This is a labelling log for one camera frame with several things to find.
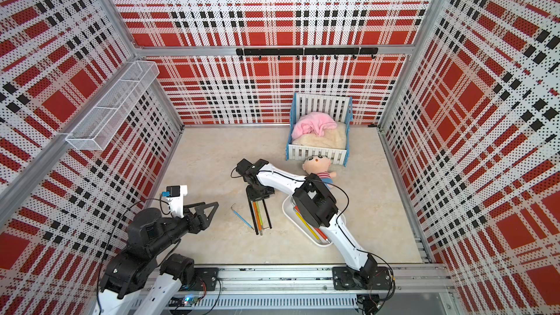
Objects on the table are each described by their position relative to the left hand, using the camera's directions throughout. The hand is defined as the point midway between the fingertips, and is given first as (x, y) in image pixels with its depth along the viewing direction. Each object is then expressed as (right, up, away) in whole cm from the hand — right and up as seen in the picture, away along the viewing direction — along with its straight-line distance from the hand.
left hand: (215, 204), depth 69 cm
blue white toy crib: (+49, +39, +40) cm, 74 cm away
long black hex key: (+11, -15, +15) cm, 24 cm away
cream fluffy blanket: (+45, +23, +35) cm, 62 cm away
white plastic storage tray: (+24, -8, +14) cm, 29 cm away
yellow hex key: (+31, -13, +16) cm, 37 cm away
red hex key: (+36, -15, +12) cm, 41 cm away
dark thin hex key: (+14, -9, +19) cm, 26 cm away
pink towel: (+34, +30, +31) cm, 55 cm away
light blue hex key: (+2, -10, +20) cm, 23 cm away
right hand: (+13, -2, +24) cm, 28 cm away
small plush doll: (+37, +11, +26) cm, 47 cm away
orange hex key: (+11, -11, +19) cm, 24 cm away
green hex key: (+11, -9, +19) cm, 24 cm away
